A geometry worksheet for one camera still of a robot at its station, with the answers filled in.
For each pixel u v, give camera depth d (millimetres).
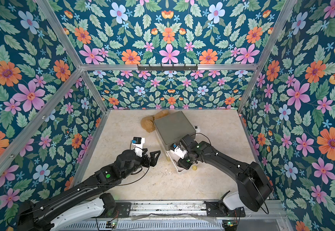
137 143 628
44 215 411
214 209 733
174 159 830
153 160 651
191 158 691
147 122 982
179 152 738
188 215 722
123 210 737
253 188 417
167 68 926
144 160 639
